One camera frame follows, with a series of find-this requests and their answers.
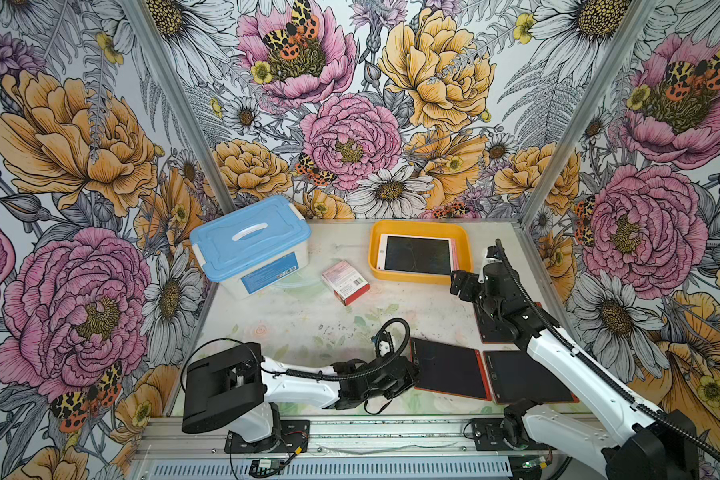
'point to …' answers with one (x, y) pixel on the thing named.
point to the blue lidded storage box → (254, 247)
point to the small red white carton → (347, 283)
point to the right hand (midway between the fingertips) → (463, 282)
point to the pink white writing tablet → (418, 253)
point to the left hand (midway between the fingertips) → (422, 380)
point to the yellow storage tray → (456, 229)
